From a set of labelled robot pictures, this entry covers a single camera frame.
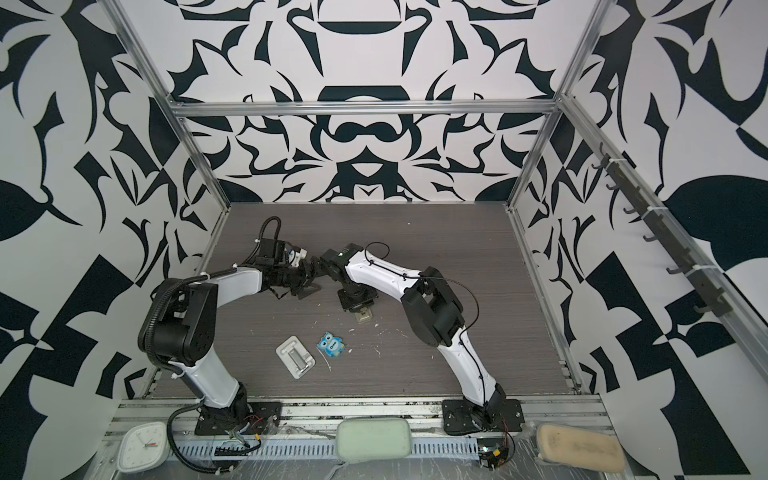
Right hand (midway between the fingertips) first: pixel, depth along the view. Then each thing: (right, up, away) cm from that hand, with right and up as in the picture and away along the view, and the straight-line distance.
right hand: (360, 307), depth 90 cm
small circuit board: (+33, -29, -18) cm, 48 cm away
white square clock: (-46, -26, -22) cm, 57 cm away
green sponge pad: (+5, -26, -20) cm, 33 cm away
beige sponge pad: (+49, -25, -22) cm, 60 cm away
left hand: (-10, +10, +3) cm, 14 cm away
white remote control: (+1, -2, 0) cm, 3 cm away
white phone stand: (-16, -12, -8) cm, 22 cm away
